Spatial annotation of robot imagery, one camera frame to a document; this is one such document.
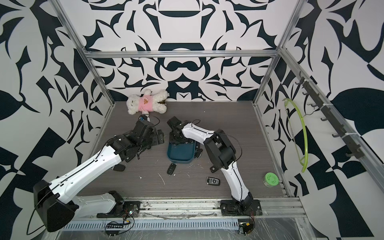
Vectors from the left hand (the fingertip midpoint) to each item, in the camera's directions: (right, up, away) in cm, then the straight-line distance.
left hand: (155, 132), depth 78 cm
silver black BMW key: (+30, -27, +4) cm, 40 cm away
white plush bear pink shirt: (-12, +19, +30) cm, 37 cm away
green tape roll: (+60, -25, +1) cm, 65 cm away
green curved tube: (+66, -11, -14) cm, 69 cm away
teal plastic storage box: (+13, -14, +11) cm, 22 cm away
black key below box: (+7, -22, +9) cm, 24 cm away
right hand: (+7, -6, +19) cm, 21 cm away
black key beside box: (+23, -13, +16) cm, 31 cm away
